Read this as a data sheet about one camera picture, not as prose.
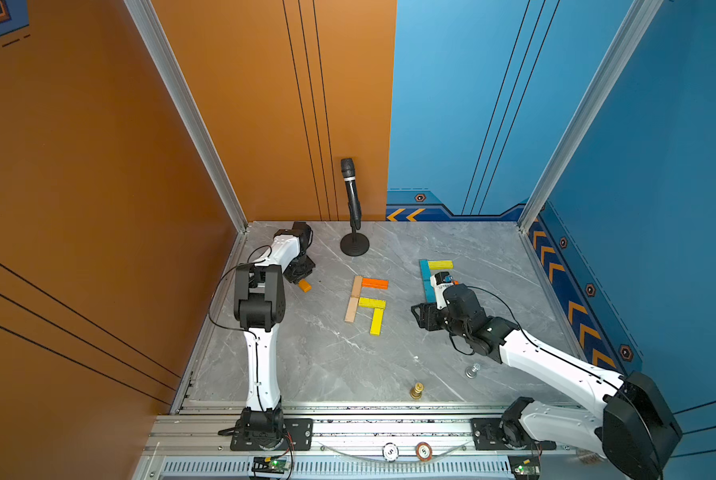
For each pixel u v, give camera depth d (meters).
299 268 0.91
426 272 1.06
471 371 0.81
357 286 1.01
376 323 0.92
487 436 0.72
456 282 1.03
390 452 0.71
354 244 1.12
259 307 0.60
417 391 0.77
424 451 0.71
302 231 0.92
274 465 0.71
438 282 0.74
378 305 0.96
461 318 0.62
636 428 0.39
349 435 0.76
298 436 0.74
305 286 1.01
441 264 1.06
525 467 0.71
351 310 0.96
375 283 1.02
